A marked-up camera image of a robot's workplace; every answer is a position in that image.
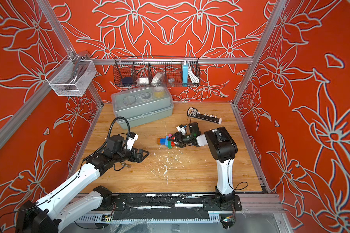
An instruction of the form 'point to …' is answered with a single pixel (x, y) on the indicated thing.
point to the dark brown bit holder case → (193, 112)
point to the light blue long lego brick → (166, 141)
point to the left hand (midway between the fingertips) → (143, 150)
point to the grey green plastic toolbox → (143, 106)
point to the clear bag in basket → (157, 79)
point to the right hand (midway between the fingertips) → (168, 141)
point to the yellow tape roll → (159, 92)
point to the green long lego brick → (169, 145)
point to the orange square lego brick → (158, 141)
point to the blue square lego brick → (163, 141)
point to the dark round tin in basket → (127, 81)
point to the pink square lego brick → (169, 135)
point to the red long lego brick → (172, 143)
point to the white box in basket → (143, 80)
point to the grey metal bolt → (129, 166)
